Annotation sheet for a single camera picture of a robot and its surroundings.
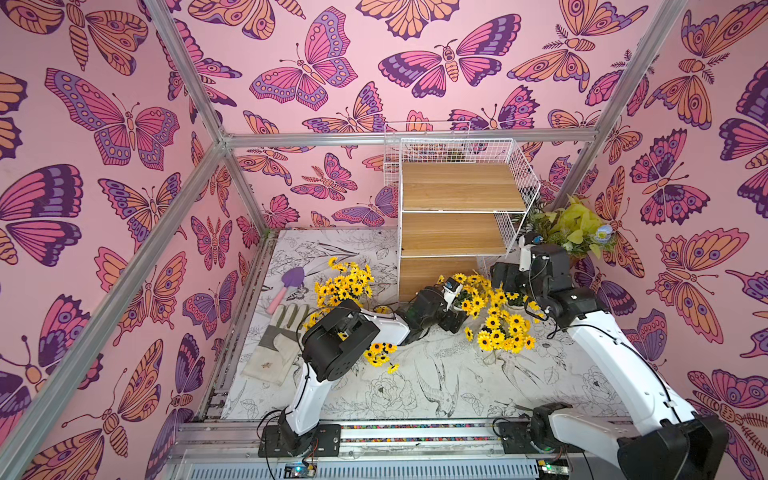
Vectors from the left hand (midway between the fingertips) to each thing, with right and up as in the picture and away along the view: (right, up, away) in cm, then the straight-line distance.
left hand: (462, 305), depth 92 cm
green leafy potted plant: (+36, +25, +3) cm, 44 cm away
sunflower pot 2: (-25, -10, -16) cm, 31 cm away
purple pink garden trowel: (-57, +7, +14) cm, 59 cm away
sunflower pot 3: (+1, +5, -8) cm, 10 cm away
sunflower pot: (-35, +8, -3) cm, 36 cm away
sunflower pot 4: (+7, -5, -14) cm, 16 cm away
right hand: (+10, +12, -13) cm, 20 cm away
